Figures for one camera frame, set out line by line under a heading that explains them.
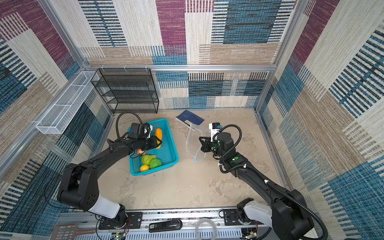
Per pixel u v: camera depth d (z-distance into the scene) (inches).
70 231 28.2
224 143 23.8
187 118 44.7
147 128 29.3
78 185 18.3
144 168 34.0
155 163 34.0
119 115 30.1
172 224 26.7
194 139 41.4
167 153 38.1
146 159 34.4
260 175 19.7
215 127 27.6
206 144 27.5
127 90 43.8
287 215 15.7
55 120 27.9
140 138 29.3
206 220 27.8
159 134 35.1
